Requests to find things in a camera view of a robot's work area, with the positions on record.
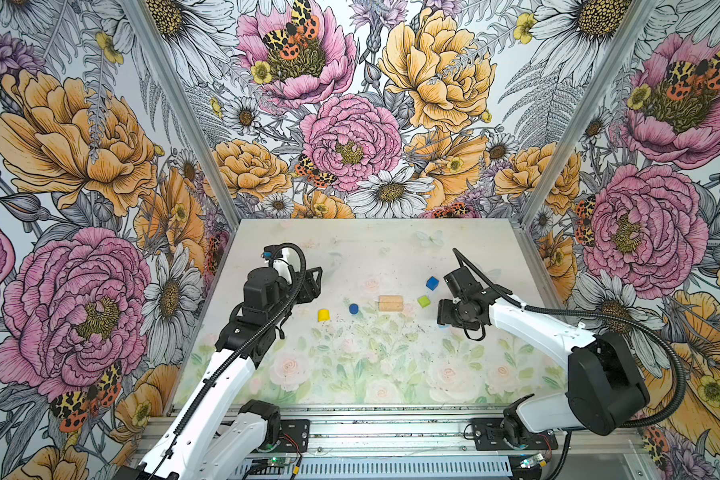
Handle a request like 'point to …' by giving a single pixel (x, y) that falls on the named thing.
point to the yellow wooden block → (323, 315)
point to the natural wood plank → (390, 303)
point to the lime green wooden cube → (424, 301)
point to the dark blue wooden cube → (432, 283)
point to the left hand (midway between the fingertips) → (312, 281)
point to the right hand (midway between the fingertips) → (450, 326)
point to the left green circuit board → (278, 461)
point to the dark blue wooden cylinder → (353, 308)
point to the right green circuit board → (531, 461)
